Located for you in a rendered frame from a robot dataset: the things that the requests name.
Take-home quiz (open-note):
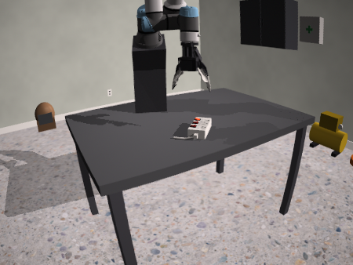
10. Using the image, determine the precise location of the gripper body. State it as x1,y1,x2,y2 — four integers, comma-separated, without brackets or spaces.
178,42,200,71

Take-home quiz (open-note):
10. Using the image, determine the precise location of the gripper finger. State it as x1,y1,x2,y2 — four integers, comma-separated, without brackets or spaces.
198,60,211,92
172,64,184,89

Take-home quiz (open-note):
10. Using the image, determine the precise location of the white power strip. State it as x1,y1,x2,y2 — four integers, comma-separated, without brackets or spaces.
182,117,211,140

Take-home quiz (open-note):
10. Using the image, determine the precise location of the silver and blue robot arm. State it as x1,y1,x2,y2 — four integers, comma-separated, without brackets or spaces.
135,0,200,49

